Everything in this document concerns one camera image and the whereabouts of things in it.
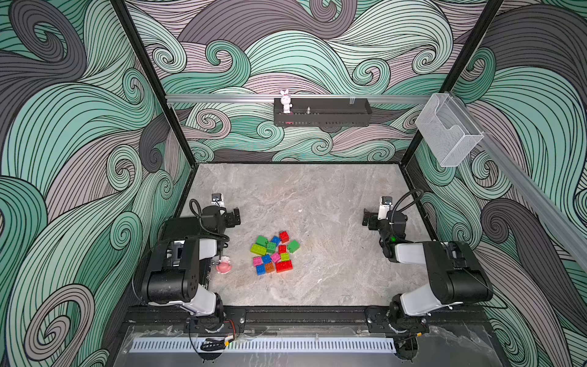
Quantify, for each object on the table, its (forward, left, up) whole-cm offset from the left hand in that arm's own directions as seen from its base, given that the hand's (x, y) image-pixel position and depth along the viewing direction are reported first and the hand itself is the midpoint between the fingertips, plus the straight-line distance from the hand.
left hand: (224, 207), depth 94 cm
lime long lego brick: (-16, -15, -6) cm, 23 cm away
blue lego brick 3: (-20, -19, -6) cm, 28 cm away
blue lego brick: (-24, -17, -6) cm, 30 cm away
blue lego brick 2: (-12, -22, -6) cm, 25 cm away
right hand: (-1, -63, 0) cm, 63 cm away
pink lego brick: (-21, -15, -6) cm, 26 cm away
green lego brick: (-12, -16, -7) cm, 21 cm away
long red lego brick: (-23, -25, -6) cm, 34 cm away
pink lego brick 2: (-19, -22, -6) cm, 30 cm away
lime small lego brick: (-19, -26, -6) cm, 33 cm away
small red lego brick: (-11, -25, -5) cm, 28 cm away
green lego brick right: (-15, -29, -5) cm, 33 cm away
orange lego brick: (-23, -20, -6) cm, 31 cm away
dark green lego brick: (-16, -20, -5) cm, 26 cm away
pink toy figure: (-23, -3, -5) cm, 24 cm away
